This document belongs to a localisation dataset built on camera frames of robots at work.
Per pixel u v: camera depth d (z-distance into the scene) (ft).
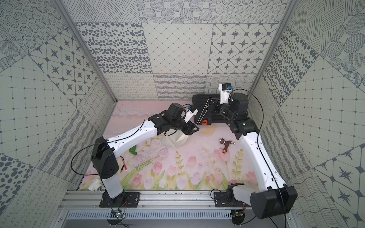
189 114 2.34
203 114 2.45
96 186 2.50
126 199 2.40
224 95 2.01
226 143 3.06
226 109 1.95
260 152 1.43
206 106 2.35
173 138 2.68
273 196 1.20
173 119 2.06
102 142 1.55
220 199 2.38
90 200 2.50
